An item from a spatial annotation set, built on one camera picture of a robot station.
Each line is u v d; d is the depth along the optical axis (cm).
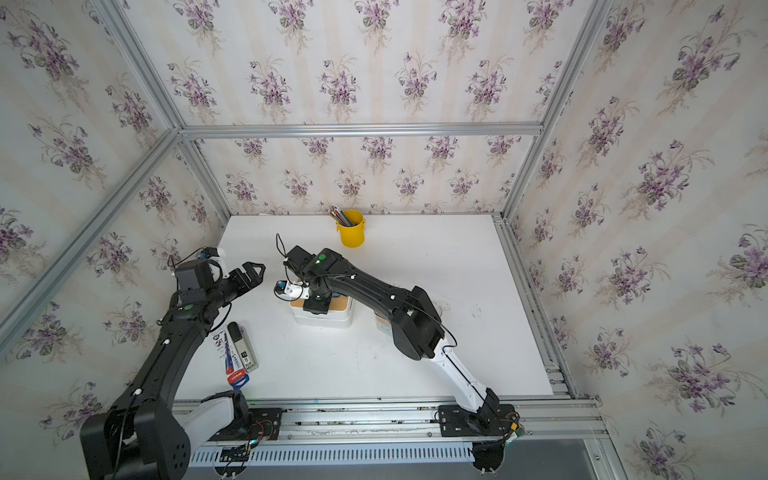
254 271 75
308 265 63
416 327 54
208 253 72
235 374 80
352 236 109
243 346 84
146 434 38
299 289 76
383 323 84
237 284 73
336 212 98
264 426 72
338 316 84
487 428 64
